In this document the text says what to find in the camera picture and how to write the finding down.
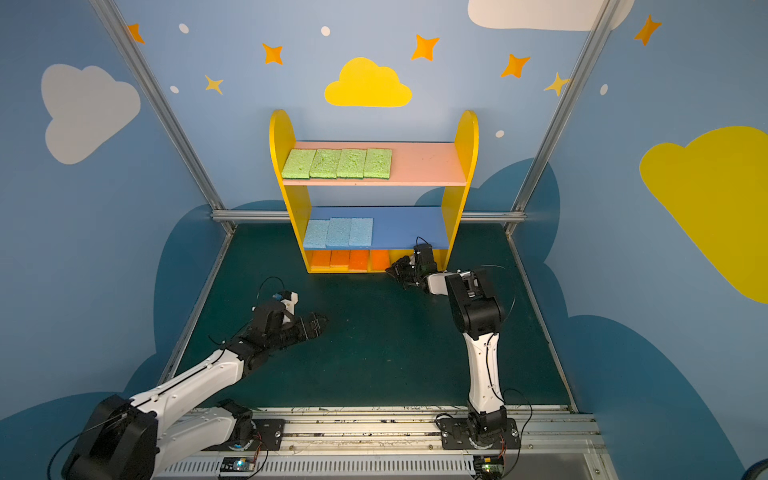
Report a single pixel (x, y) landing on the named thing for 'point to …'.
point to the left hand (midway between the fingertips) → (317, 320)
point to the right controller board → (488, 467)
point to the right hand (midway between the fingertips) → (386, 264)
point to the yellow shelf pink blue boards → (359, 207)
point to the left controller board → (237, 464)
